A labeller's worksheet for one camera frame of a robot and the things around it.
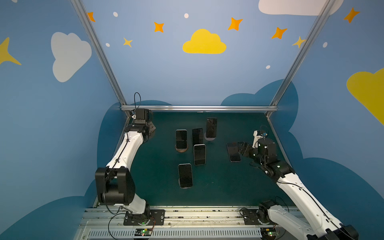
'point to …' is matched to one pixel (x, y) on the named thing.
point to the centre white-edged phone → (199, 154)
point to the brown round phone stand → (182, 150)
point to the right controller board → (268, 233)
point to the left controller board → (143, 232)
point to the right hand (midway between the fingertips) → (245, 142)
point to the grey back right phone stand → (209, 139)
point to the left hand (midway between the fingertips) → (149, 125)
